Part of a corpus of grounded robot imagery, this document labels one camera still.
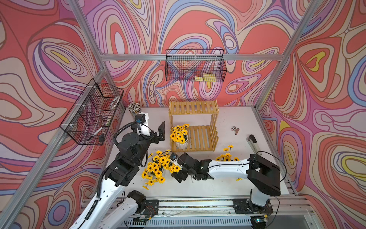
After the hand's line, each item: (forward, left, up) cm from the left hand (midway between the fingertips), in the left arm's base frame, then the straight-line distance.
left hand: (156, 121), depth 63 cm
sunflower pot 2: (-7, -36, -21) cm, 42 cm away
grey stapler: (+9, -59, -32) cm, 68 cm away
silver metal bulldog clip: (+22, -51, -36) cm, 66 cm away
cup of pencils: (+28, +21, -19) cm, 40 cm away
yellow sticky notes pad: (+40, -28, -2) cm, 48 cm away
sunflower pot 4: (-11, -3, -22) cm, 25 cm away
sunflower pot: (-15, +3, -23) cm, 28 cm away
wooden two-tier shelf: (+15, -25, -37) cm, 47 cm away
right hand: (-10, -9, -34) cm, 37 cm away
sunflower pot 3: (+6, -10, -19) cm, 22 cm away
